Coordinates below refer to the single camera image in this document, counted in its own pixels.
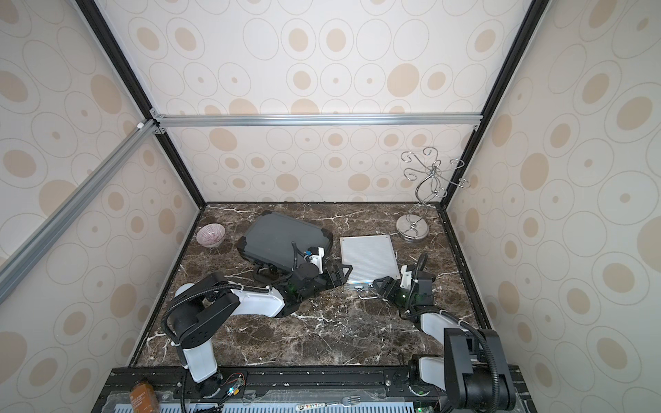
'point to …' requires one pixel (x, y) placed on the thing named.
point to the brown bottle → (144, 398)
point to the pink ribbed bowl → (210, 235)
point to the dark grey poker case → (281, 241)
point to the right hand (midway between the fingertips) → (389, 286)
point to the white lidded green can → (182, 288)
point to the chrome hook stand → (410, 227)
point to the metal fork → (346, 401)
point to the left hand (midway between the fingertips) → (353, 272)
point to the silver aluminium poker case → (371, 256)
